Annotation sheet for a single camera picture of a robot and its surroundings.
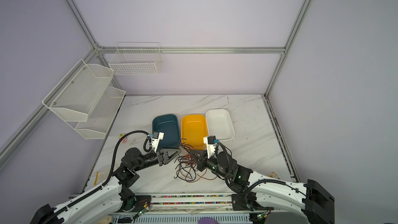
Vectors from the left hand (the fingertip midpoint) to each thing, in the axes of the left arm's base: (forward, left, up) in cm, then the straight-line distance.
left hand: (179, 152), depth 69 cm
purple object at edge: (-24, -13, -22) cm, 35 cm away
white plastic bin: (+28, -22, -19) cm, 40 cm away
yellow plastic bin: (+25, -5, -19) cm, 32 cm away
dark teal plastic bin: (+28, +12, -20) cm, 36 cm away
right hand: (0, -4, 0) cm, 4 cm away
